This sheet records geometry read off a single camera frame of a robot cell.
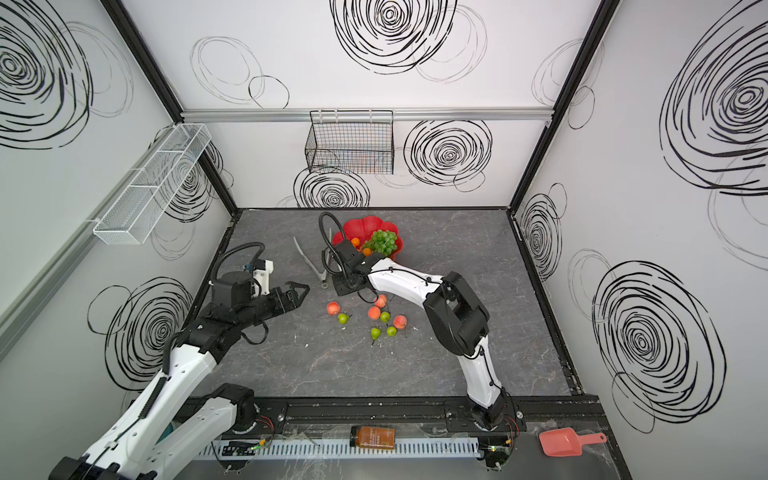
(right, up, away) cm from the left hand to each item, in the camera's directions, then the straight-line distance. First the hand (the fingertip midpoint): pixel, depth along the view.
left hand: (301, 291), depth 77 cm
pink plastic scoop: (+65, -35, -7) cm, 74 cm away
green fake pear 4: (+24, -13, +9) cm, 29 cm away
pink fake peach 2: (+19, -9, +12) cm, 24 cm away
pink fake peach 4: (+26, -11, +10) cm, 30 cm away
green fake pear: (+9, -10, +12) cm, 18 cm away
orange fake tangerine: (+11, +13, +31) cm, 35 cm away
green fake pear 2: (+22, -10, +12) cm, 27 cm away
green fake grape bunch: (+21, +13, +27) cm, 36 cm away
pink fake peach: (+21, -6, +14) cm, 26 cm away
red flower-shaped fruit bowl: (+13, +17, +35) cm, 41 cm away
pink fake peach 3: (+6, -8, +13) cm, 17 cm away
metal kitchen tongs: (0, +1, +22) cm, 22 cm away
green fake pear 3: (+19, -14, +9) cm, 25 cm away
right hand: (+8, 0, +13) cm, 15 cm away
